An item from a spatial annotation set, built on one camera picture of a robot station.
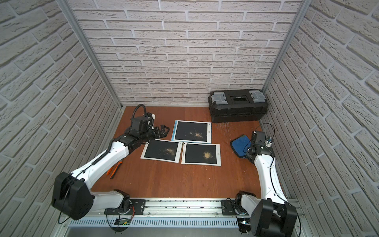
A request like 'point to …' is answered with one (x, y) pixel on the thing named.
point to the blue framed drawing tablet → (192, 131)
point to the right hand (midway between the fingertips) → (258, 155)
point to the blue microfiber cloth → (240, 145)
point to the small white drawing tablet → (201, 154)
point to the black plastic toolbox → (236, 105)
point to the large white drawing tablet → (163, 150)
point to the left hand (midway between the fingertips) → (166, 127)
